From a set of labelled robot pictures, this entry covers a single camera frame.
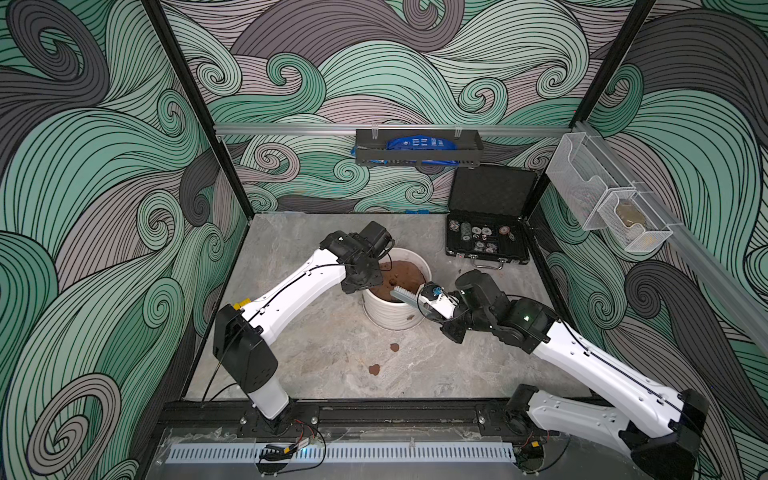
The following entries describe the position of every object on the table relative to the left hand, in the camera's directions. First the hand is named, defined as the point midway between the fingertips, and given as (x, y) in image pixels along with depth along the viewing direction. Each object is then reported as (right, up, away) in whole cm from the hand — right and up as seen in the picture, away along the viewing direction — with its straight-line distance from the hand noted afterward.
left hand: (374, 278), depth 78 cm
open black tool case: (+43, +18, +38) cm, 60 cm away
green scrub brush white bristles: (+8, -3, -8) cm, 12 cm away
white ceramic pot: (+6, -11, +5) cm, 14 cm away
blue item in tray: (+14, +41, +14) cm, 46 cm away
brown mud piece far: (+6, -21, +8) cm, 24 cm away
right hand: (+16, -7, -5) cm, 18 cm away
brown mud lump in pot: (+9, 0, +11) cm, 14 cm away
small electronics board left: (-24, -42, -9) cm, 49 cm away
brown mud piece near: (0, -26, +4) cm, 26 cm away
